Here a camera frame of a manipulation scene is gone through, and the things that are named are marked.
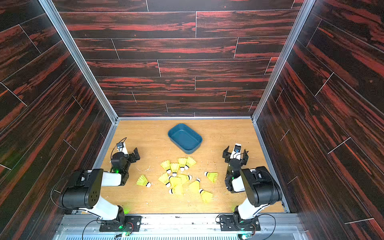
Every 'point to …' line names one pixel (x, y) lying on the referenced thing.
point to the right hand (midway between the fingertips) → (240, 150)
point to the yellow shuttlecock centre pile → (175, 182)
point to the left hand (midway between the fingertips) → (130, 149)
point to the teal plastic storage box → (185, 138)
